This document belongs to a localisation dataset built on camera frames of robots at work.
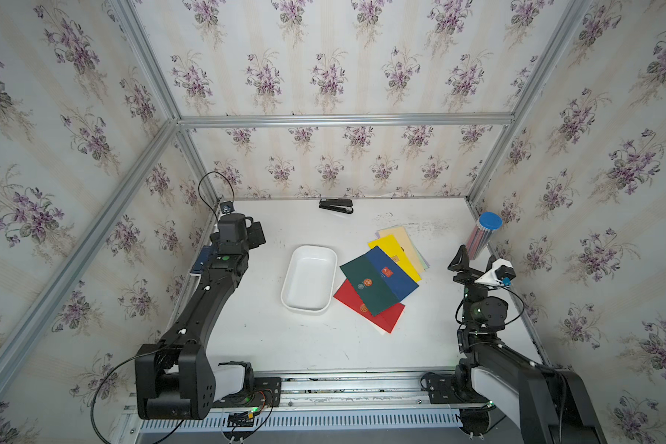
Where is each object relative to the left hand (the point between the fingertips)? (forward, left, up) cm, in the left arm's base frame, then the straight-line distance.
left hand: (244, 229), depth 83 cm
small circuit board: (-46, -3, -23) cm, 51 cm away
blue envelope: (-6, -50, -20) cm, 54 cm away
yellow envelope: (+8, -50, -20) cm, 55 cm away
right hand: (-10, -69, +2) cm, 70 cm away
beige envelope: (+12, -56, -20) cm, 61 cm away
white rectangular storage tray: (-7, -20, -18) cm, 28 cm away
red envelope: (-21, -44, -20) cm, 53 cm away
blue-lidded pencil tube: (+2, -77, -2) cm, 77 cm away
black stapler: (+28, -30, -17) cm, 44 cm away
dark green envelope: (-8, -40, -19) cm, 45 cm away
